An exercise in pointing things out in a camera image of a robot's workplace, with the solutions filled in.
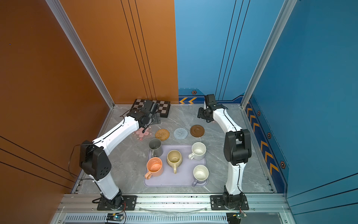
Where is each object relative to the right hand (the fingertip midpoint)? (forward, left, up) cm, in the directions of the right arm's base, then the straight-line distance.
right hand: (201, 114), depth 97 cm
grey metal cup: (-22, +30, -4) cm, 38 cm away
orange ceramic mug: (-32, +30, -11) cm, 46 cm away
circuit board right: (-58, -14, -14) cm, 61 cm away
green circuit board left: (-58, +49, -14) cm, 77 cm away
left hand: (-7, +32, +6) cm, 33 cm away
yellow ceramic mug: (-28, +18, -12) cm, 35 cm away
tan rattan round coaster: (-9, +28, -12) cm, 32 cm away
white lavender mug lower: (-37, +2, -13) cm, 39 cm away
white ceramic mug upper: (-22, +3, -11) cm, 24 cm away
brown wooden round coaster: (-6, +3, -12) cm, 14 cm away
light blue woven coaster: (-8, +15, -12) cm, 21 cm away
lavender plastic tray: (-37, +12, -15) cm, 42 cm away
